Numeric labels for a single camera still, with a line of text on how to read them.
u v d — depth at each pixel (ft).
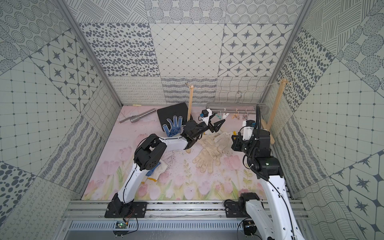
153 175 2.68
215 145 2.95
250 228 2.34
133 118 3.55
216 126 2.58
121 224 2.35
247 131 2.08
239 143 2.05
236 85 3.61
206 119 2.55
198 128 2.54
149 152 1.97
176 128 3.42
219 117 2.88
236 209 2.43
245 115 2.81
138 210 2.42
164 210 2.49
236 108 2.76
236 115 2.84
